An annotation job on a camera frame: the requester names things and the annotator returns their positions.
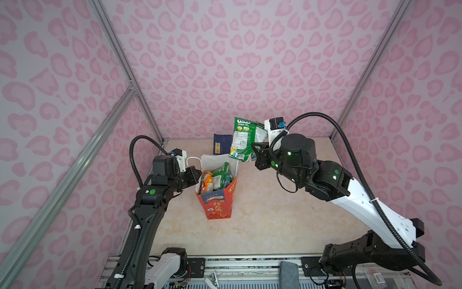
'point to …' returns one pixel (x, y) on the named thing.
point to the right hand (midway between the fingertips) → (251, 144)
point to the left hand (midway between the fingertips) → (201, 169)
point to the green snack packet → (221, 177)
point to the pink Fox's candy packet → (207, 182)
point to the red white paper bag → (218, 204)
